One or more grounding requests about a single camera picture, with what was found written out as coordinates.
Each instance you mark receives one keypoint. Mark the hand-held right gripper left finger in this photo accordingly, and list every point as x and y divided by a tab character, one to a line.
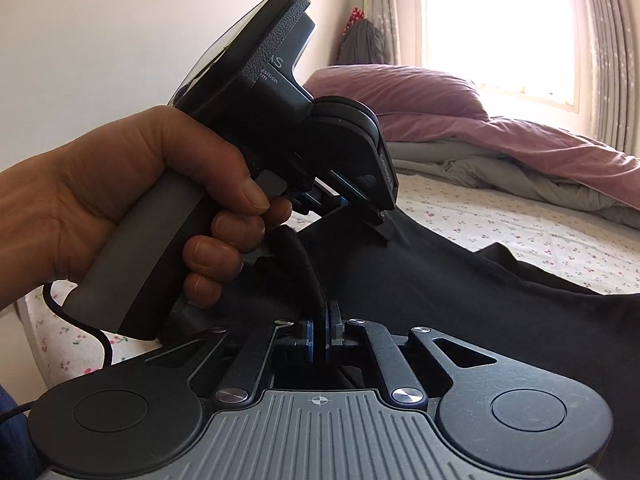
309	340

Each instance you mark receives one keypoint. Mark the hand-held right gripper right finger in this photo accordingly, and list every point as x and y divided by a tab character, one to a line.
329	337

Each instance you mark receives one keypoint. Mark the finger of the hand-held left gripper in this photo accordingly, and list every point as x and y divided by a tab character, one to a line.
382	227
320	197

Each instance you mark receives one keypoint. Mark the black pants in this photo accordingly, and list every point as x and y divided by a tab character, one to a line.
450	300

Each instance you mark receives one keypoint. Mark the person's left forearm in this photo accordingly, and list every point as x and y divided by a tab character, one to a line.
22	240

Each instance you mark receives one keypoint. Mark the person's left hand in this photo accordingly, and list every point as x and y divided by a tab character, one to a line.
125	170

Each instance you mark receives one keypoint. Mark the hanging grey clothes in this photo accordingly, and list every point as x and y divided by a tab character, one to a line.
362	40

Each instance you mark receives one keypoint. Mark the purple pillow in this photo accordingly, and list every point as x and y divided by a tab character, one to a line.
400	90

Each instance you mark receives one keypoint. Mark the grey curtain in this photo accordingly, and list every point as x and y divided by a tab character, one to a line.
395	5
610	45

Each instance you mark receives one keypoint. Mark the purple duvet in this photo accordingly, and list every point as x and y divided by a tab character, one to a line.
550	150

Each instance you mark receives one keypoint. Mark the window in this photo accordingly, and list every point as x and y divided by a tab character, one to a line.
500	25

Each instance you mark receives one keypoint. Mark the person's blue clothing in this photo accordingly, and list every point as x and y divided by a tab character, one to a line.
12	440

